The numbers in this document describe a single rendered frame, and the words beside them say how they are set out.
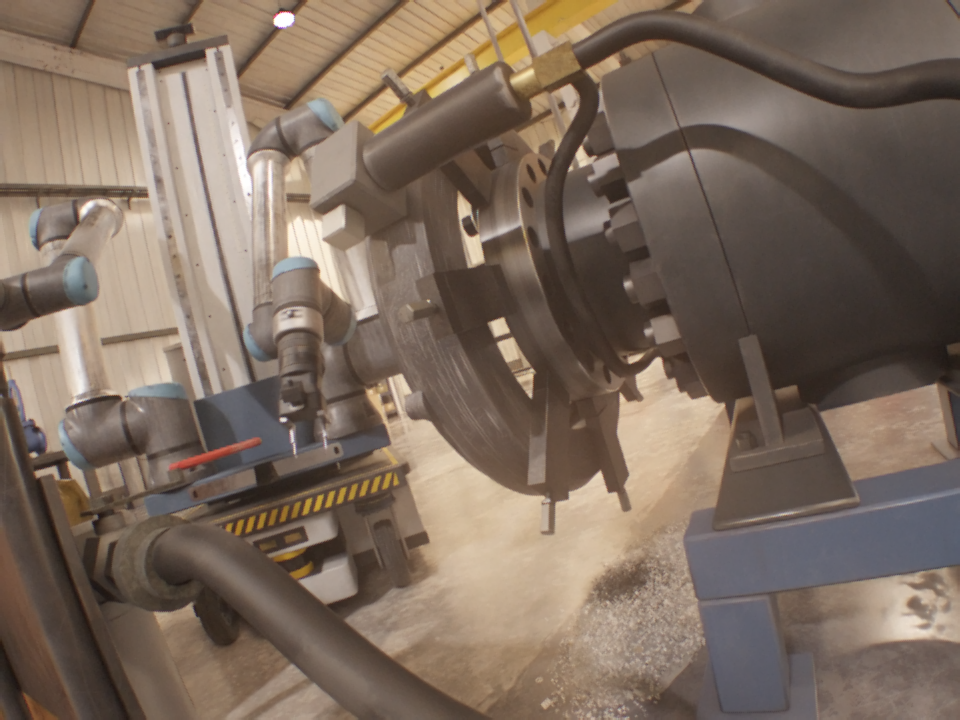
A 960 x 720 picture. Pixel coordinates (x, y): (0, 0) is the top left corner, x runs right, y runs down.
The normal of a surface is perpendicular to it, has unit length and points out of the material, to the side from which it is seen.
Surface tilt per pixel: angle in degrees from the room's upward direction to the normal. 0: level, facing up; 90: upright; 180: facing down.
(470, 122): 126
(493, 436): 117
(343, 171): 68
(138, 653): 90
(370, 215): 157
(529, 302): 102
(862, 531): 90
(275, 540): 90
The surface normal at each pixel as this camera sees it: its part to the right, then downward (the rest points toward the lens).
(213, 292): 0.24, -0.07
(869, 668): -0.29, -0.96
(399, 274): -0.51, 0.10
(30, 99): 0.77, -0.23
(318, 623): 0.24, -0.80
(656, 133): -0.54, -0.14
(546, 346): -0.26, 0.62
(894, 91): -0.77, 0.59
